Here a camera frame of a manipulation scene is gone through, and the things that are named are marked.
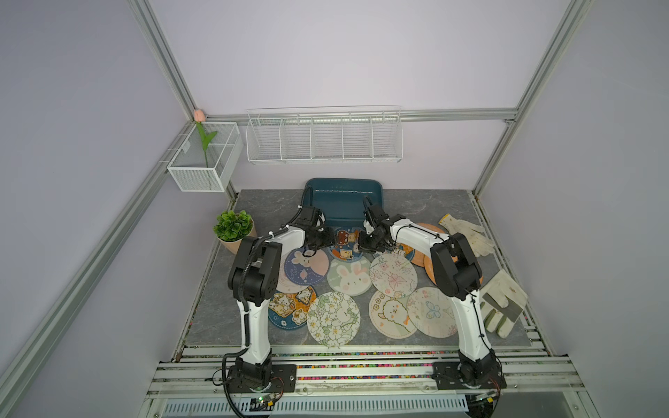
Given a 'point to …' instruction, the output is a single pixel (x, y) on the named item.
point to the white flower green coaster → (334, 320)
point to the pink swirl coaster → (285, 285)
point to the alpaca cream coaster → (388, 316)
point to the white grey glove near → (502, 301)
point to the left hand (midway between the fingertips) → (335, 240)
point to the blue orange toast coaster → (290, 311)
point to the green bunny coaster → (352, 278)
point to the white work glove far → (481, 243)
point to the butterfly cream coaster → (432, 313)
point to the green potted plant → (231, 227)
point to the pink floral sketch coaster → (393, 275)
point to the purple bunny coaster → (307, 270)
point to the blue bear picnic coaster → (346, 246)
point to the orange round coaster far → (428, 225)
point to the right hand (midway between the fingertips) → (358, 247)
